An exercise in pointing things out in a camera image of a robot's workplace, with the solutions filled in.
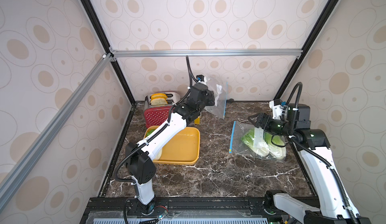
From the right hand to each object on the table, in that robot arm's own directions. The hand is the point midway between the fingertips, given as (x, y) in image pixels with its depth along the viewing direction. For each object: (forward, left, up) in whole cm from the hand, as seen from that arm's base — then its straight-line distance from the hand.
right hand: (258, 119), depth 69 cm
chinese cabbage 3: (+5, -2, -25) cm, 26 cm away
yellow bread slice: (+25, +54, -9) cm, 60 cm away
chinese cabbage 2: (-3, -17, -25) cm, 31 cm away
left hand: (+13, +19, +6) cm, 24 cm away
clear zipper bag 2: (+26, +16, -4) cm, 31 cm away
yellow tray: (-1, +38, -30) cm, 48 cm away
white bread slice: (+21, +55, -11) cm, 60 cm away
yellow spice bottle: (+18, +30, -26) cm, 43 cm away
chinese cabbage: (-7, +51, -26) cm, 58 cm away
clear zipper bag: (+2, -6, -23) cm, 24 cm away
